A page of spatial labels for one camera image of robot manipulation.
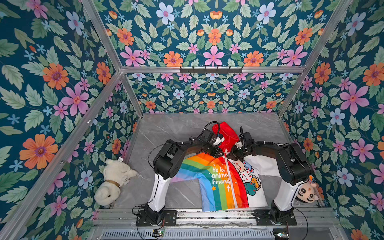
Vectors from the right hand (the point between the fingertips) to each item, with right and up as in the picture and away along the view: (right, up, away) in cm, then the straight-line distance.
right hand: (229, 153), depth 96 cm
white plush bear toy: (-65, -8, -16) cm, 67 cm away
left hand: (-4, +1, -1) cm, 4 cm away
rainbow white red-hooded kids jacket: (+1, -14, -10) cm, 17 cm away
